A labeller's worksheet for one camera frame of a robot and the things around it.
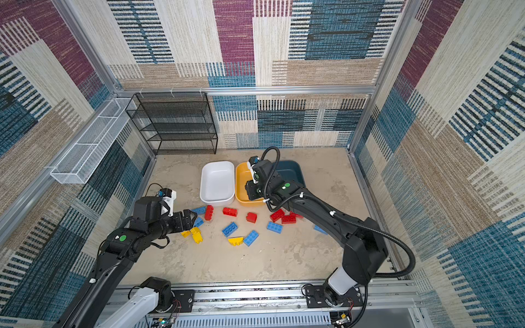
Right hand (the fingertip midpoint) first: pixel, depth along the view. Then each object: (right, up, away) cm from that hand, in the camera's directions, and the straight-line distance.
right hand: (254, 188), depth 82 cm
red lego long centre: (-12, -11, +12) cm, 20 cm away
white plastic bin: (-20, +1, +23) cm, 30 cm away
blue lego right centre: (+9, -18, +8) cm, 21 cm away
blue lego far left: (-26, -12, +14) cm, 32 cm away
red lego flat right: (+18, -13, +11) cm, 25 cm away
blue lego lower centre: (-2, -21, +5) cm, 22 cm away
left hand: (-23, -9, -6) cm, 26 cm away
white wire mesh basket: (-60, +9, -11) cm, 61 cm away
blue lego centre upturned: (-11, -18, +8) cm, 22 cm away
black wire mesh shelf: (-43, +32, +28) cm, 60 cm away
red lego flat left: (+10, -13, +12) cm, 20 cm away
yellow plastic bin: (-7, +6, +28) cm, 30 cm away
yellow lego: (-29, -20, +6) cm, 36 cm away
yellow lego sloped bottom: (-8, -22, +3) cm, 24 cm away
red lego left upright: (-21, -12, +12) cm, 27 cm away
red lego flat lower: (+14, -15, +10) cm, 23 cm away
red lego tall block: (-2, -14, +12) cm, 19 cm away
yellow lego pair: (-24, -20, +5) cm, 32 cm away
